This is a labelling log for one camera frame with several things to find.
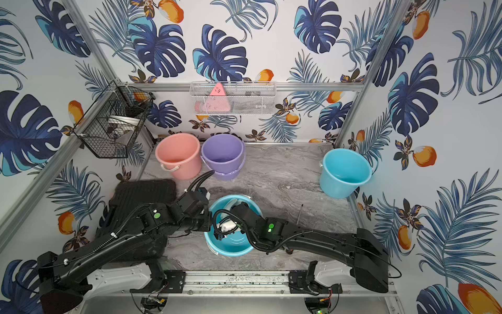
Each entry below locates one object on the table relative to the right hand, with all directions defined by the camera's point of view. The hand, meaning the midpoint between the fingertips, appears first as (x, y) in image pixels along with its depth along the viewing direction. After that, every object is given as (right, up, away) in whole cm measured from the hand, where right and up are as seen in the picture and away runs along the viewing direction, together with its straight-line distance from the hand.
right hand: (237, 200), depth 76 cm
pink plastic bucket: (-34, +20, +32) cm, 51 cm away
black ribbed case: (-52, 0, +14) cm, 54 cm away
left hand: (-7, -9, -1) cm, 11 cm away
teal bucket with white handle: (-2, -20, +6) cm, 21 cm away
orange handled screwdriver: (+29, -8, +18) cm, 35 cm away
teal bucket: (+49, +11, +17) cm, 53 cm away
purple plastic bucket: (-9, +20, +34) cm, 40 cm away
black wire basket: (-62, +32, +16) cm, 71 cm away
